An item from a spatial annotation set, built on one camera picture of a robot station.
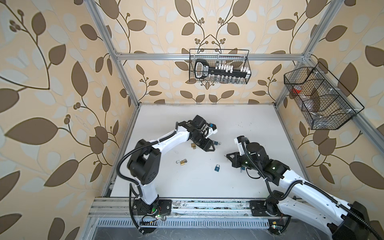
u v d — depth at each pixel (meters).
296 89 0.87
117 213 0.74
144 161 0.48
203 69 0.85
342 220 0.40
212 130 0.79
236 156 0.67
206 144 0.74
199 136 0.74
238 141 0.68
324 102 0.73
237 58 0.91
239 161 0.68
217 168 0.87
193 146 0.96
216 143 0.98
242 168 0.87
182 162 0.89
